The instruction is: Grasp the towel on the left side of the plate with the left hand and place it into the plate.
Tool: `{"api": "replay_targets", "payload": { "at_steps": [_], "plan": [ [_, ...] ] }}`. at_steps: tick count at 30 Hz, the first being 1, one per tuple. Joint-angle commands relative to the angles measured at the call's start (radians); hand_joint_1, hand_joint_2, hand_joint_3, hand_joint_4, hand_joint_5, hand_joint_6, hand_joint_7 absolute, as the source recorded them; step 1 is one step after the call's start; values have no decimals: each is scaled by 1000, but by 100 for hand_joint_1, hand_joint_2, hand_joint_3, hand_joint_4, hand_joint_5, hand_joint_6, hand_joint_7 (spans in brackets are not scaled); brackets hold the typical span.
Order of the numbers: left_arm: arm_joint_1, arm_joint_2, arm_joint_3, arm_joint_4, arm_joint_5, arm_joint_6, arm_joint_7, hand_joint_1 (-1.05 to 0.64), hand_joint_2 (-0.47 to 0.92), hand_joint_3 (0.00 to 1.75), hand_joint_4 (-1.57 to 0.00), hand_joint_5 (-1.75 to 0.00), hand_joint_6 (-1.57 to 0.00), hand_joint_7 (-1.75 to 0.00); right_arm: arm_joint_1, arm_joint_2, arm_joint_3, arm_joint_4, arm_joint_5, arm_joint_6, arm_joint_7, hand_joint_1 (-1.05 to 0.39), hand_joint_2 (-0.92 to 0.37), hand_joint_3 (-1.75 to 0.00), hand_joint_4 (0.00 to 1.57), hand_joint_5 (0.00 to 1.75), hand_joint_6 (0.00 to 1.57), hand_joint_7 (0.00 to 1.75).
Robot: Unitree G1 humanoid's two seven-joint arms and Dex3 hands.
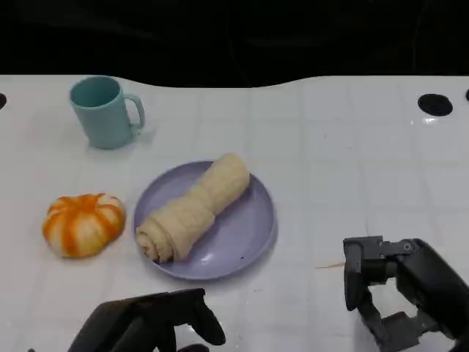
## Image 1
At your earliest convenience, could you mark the lilac plate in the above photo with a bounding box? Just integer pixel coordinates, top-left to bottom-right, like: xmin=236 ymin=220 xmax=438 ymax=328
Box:
xmin=132 ymin=160 xmax=278 ymax=282

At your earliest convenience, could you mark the pale green mug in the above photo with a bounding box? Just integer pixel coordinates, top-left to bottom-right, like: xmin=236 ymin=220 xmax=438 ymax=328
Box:
xmin=69 ymin=75 xmax=147 ymax=150

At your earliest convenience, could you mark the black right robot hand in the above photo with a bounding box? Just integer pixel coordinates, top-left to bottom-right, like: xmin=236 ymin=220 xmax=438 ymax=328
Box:
xmin=342 ymin=236 xmax=469 ymax=352

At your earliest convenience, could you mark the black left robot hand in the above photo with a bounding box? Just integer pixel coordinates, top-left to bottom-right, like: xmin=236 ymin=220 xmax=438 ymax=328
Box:
xmin=67 ymin=287 xmax=226 ymax=352

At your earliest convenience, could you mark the orange and white bread roll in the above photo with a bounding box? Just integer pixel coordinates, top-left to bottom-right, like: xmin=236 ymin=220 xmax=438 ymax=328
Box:
xmin=42 ymin=192 xmax=128 ymax=259

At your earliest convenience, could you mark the beige towel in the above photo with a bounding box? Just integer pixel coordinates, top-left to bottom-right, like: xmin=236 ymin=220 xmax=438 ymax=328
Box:
xmin=135 ymin=153 xmax=252 ymax=264

